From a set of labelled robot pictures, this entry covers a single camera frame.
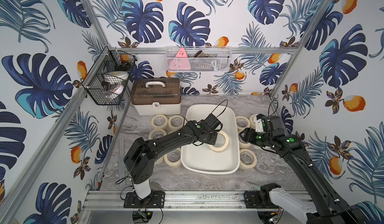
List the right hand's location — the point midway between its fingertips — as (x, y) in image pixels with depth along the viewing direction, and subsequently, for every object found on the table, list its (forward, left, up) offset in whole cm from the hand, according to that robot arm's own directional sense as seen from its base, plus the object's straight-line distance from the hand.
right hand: (245, 134), depth 77 cm
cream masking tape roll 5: (-10, -5, -17) cm, 21 cm away
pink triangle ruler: (+39, +35, +17) cm, 55 cm away
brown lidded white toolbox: (+25, +50, +2) cm, 56 cm away
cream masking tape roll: (+21, +51, -18) cm, 58 cm away
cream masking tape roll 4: (+1, -3, -14) cm, 15 cm away
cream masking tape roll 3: (-3, +9, -3) cm, 10 cm away
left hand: (+1, +16, -5) cm, 16 cm away
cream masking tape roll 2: (-6, +38, -19) cm, 43 cm away
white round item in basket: (+24, +68, +18) cm, 75 cm away
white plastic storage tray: (-5, +21, -22) cm, 30 cm away
